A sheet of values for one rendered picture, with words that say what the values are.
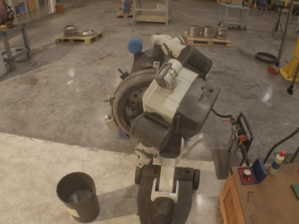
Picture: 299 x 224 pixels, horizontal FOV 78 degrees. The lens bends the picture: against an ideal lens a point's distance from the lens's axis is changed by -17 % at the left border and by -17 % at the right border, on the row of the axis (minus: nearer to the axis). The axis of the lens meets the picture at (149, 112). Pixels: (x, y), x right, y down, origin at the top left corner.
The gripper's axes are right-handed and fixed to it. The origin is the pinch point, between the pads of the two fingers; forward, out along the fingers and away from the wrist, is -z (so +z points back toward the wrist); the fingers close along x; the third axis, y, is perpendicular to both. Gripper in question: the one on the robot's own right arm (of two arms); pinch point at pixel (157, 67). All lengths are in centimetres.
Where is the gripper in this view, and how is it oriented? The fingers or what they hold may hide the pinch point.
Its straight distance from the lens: 167.6
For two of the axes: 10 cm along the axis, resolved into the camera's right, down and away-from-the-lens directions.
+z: 0.8, -8.1, -5.8
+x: 9.9, 1.2, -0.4
